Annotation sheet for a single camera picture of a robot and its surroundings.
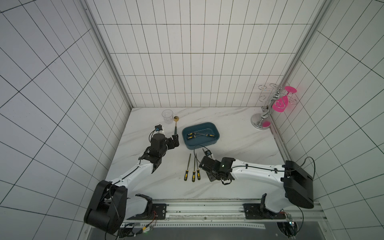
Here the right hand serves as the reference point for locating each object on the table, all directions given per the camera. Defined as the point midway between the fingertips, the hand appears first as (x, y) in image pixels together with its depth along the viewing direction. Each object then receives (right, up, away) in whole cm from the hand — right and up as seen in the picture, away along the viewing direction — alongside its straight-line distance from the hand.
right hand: (208, 174), depth 82 cm
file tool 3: (+1, +20, +20) cm, 29 cm away
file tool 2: (-8, -2, +1) cm, 9 cm away
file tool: (-13, -2, +2) cm, 13 cm away
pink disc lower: (+42, +39, +1) cm, 57 cm away
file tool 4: (-10, +19, +18) cm, 28 cm away
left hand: (-22, +19, +6) cm, 30 cm away
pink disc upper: (+54, +50, +11) cm, 74 cm away
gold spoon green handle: (-22, +31, +30) cm, 48 cm away
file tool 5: (-9, +21, +21) cm, 31 cm away
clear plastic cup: (-28, +34, +28) cm, 53 cm away
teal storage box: (-4, +20, +21) cm, 29 cm away
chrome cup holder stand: (+43, +30, +27) cm, 59 cm away
